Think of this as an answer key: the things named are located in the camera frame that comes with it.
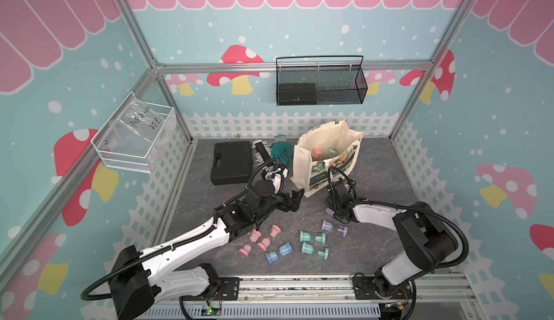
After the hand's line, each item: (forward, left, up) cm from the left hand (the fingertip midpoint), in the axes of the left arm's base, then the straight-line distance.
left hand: (293, 191), depth 74 cm
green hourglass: (-9, -6, -20) cm, 22 cm away
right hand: (+8, -18, -21) cm, 29 cm away
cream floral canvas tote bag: (+29, -13, -9) cm, 33 cm away
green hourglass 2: (+29, -19, -13) cm, 37 cm away
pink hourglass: (-14, +17, -20) cm, 30 cm away
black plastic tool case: (+25, +28, -17) cm, 42 cm away
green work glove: (+36, +5, -18) cm, 40 cm away
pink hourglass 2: (-7, +6, -19) cm, 21 cm away
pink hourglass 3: (+26, -11, -10) cm, 30 cm away
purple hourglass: (-4, -15, -19) cm, 25 cm away
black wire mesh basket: (+49, -12, +14) cm, 52 cm away
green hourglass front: (-14, -6, -19) cm, 24 cm away
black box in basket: (+40, -2, +12) cm, 42 cm away
